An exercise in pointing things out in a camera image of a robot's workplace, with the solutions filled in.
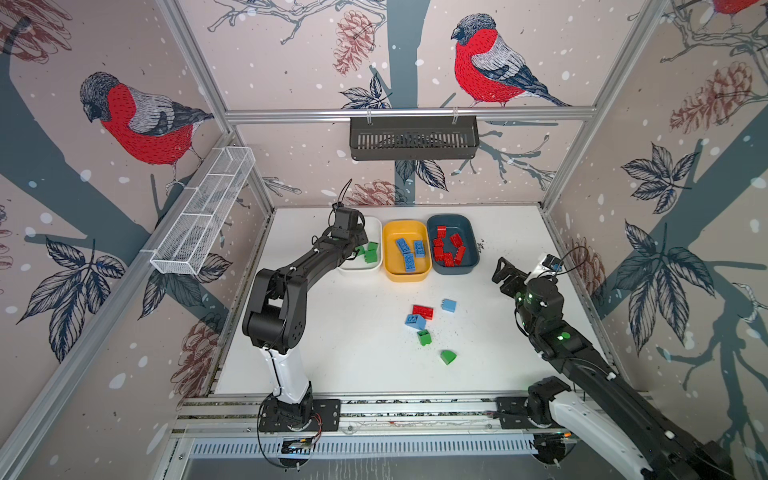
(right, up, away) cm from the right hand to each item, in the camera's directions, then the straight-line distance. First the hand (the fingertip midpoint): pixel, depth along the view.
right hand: (510, 267), depth 78 cm
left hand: (-43, +10, +18) cm, 48 cm away
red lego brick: (-15, +3, +25) cm, 30 cm away
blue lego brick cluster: (-25, -17, +9) cm, 32 cm away
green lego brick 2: (-22, -21, +7) cm, 31 cm away
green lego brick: (-39, +1, +25) cm, 47 cm away
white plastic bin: (-39, +10, +33) cm, 52 cm away
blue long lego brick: (-28, +4, +27) cm, 39 cm away
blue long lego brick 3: (-26, -1, +21) cm, 33 cm away
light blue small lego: (-14, -14, +16) cm, 25 cm away
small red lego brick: (-13, +10, +30) cm, 35 cm away
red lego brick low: (-22, -15, +11) cm, 29 cm away
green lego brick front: (-41, +4, +5) cm, 41 cm away
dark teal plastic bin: (-10, +5, +29) cm, 31 cm away
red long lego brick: (-11, -1, +25) cm, 27 cm away
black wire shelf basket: (-36, +44, +28) cm, 64 cm away
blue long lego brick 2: (-22, +5, +29) cm, 36 cm away
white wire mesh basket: (-82, +10, -4) cm, 83 cm away
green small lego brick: (-39, +4, +29) cm, 49 cm away
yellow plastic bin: (-31, -1, +25) cm, 40 cm away
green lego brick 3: (-16, -26, +4) cm, 31 cm away
